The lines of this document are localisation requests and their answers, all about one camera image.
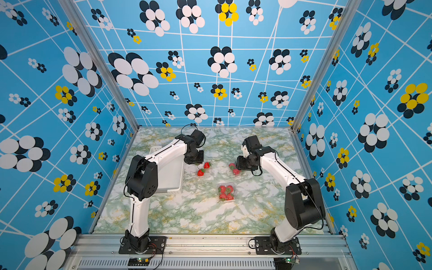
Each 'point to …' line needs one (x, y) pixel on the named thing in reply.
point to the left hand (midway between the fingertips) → (202, 160)
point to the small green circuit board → (138, 261)
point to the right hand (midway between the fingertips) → (242, 165)
